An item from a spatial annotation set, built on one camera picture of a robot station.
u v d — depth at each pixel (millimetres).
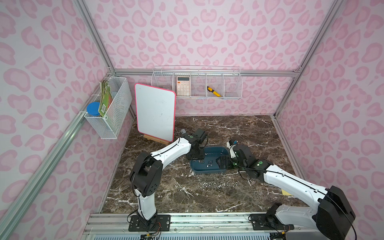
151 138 1016
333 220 387
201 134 726
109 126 729
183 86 949
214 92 977
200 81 1029
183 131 1088
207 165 924
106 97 722
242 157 629
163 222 736
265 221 660
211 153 994
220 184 858
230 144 750
